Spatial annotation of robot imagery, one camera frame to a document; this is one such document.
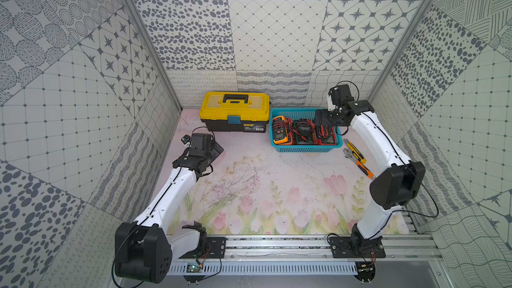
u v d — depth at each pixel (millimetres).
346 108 594
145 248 386
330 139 956
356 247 671
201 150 626
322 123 765
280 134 937
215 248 736
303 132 954
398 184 461
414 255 736
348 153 1009
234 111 958
